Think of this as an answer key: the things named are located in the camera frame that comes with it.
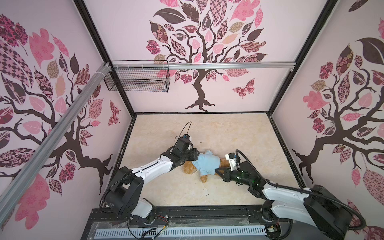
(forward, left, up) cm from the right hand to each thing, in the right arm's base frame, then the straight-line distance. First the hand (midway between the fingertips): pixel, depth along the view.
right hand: (215, 169), depth 80 cm
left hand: (+10, +11, -1) cm, 15 cm away
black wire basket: (+76, +59, +9) cm, 96 cm away
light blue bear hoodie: (+4, +4, +1) cm, 6 cm away
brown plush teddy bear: (+3, +15, -4) cm, 16 cm away
